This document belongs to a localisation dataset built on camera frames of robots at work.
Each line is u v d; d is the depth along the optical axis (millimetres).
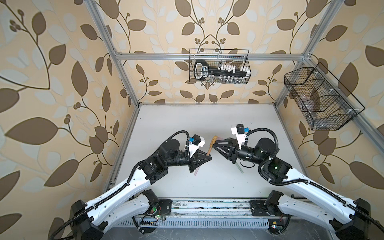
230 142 595
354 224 381
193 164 561
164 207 741
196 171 866
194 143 564
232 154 544
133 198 608
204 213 737
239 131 544
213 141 593
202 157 614
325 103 733
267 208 664
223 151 599
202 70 843
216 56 893
